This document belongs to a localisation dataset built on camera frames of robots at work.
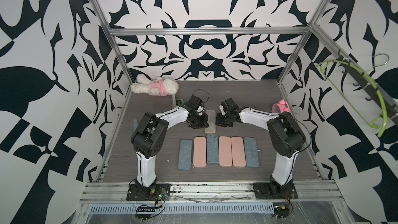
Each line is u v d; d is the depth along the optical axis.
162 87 1.05
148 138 0.50
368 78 0.58
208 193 0.76
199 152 0.84
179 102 1.05
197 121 0.82
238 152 0.85
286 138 0.51
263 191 0.75
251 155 0.82
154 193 0.69
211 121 0.95
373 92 0.55
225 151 0.85
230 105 0.78
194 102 0.79
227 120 0.83
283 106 0.94
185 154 0.83
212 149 0.85
